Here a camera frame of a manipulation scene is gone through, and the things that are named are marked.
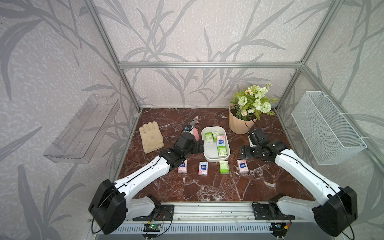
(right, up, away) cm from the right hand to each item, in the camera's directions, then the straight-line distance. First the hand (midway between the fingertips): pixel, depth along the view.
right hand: (247, 151), depth 82 cm
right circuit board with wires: (+13, -36, -10) cm, 40 cm away
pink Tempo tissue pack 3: (-1, -10, +5) cm, 11 cm away
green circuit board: (-49, -35, -11) cm, 61 cm away
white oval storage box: (-19, -3, +15) cm, 25 cm away
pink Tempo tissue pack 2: (-24, -12, +4) cm, 27 cm away
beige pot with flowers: (+1, +25, +5) cm, 25 cm away
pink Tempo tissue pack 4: (-13, +4, +14) cm, 19 cm away
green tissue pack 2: (-16, +7, +19) cm, 26 cm away
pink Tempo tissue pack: (-36, -11, +4) cm, 38 cm away
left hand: (-27, +5, 0) cm, 28 cm away
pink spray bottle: (-30, +10, +15) cm, 35 cm away
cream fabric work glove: (-60, +5, +20) cm, 63 cm away
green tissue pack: (-12, -11, +5) cm, 17 cm away
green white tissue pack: (-21, +5, +17) cm, 27 cm away
